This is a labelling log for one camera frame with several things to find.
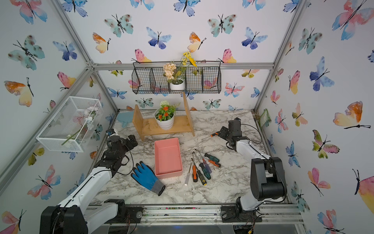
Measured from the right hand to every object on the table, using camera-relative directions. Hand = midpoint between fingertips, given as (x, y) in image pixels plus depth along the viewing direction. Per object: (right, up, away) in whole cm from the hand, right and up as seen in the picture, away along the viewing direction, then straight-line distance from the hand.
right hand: (225, 130), depth 93 cm
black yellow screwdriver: (-16, -26, -8) cm, 32 cm away
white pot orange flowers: (-38, +9, -5) cm, 39 cm away
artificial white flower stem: (-74, +11, -17) cm, 76 cm away
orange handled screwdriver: (-20, -24, -6) cm, 32 cm away
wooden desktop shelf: (-53, +2, +8) cm, 53 cm away
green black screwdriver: (-14, -23, -6) cm, 28 cm away
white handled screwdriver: (-24, -27, -6) cm, 36 cm away
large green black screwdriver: (-8, -17, -1) cm, 19 cm away
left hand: (-58, -4, -8) cm, 58 cm away
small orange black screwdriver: (-6, -4, +12) cm, 14 cm away
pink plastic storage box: (-37, -18, 0) cm, 41 cm away
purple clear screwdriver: (-12, -22, -4) cm, 25 cm away
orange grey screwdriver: (-7, -20, -4) cm, 22 cm away
